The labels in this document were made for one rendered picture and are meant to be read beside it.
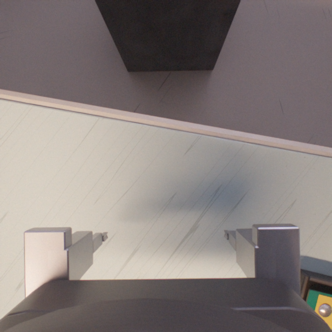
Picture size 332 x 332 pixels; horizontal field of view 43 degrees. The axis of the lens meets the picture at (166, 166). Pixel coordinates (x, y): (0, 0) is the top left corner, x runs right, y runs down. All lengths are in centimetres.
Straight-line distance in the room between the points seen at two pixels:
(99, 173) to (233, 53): 107
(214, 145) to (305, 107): 107
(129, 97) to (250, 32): 39
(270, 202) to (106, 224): 8
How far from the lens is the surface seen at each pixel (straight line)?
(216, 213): 20
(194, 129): 20
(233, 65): 124
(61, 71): 127
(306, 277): 19
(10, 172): 21
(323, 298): 20
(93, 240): 16
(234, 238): 16
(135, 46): 99
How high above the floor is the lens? 119
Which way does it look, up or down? 89 degrees down
